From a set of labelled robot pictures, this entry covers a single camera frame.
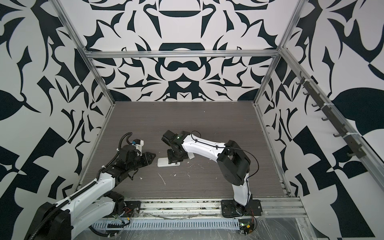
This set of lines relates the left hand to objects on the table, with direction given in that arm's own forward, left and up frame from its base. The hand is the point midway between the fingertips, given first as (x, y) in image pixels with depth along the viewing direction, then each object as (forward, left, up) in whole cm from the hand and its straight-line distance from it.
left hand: (155, 152), depth 84 cm
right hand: (-4, -10, -2) cm, 11 cm away
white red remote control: (-2, -3, -8) cm, 9 cm away
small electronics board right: (-34, -45, -9) cm, 57 cm away
